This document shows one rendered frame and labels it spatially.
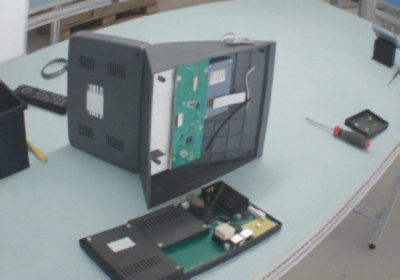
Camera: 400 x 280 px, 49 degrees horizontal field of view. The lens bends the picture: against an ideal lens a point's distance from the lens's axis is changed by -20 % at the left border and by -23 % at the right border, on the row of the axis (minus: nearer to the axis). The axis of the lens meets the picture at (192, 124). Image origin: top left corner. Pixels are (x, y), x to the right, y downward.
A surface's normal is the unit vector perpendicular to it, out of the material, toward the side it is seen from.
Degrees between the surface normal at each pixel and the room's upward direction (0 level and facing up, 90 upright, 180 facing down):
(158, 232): 0
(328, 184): 0
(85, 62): 90
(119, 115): 90
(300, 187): 0
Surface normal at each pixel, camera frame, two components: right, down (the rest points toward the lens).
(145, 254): 0.07, -0.87
